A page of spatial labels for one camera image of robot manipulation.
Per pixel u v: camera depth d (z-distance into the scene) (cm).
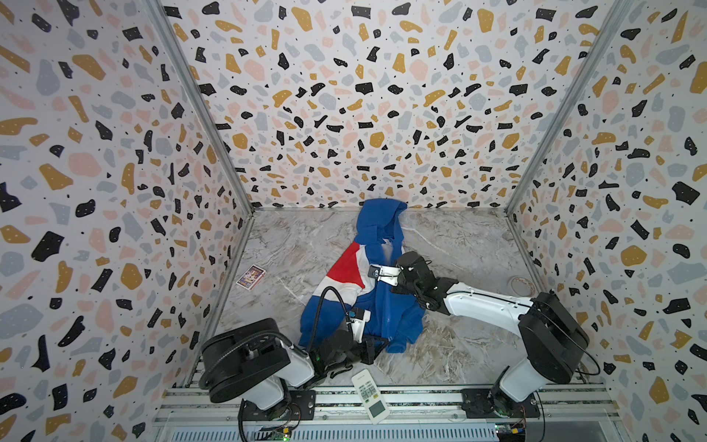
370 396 75
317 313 88
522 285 98
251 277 97
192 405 75
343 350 64
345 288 93
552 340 45
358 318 76
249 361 46
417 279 67
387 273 76
